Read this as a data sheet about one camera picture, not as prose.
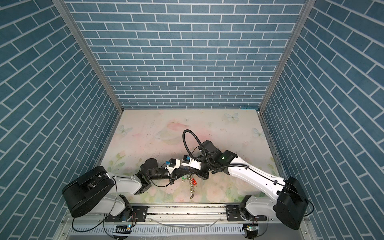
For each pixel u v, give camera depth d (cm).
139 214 74
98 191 44
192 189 70
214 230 71
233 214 74
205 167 66
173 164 65
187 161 64
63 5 70
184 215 74
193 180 72
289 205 40
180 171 72
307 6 71
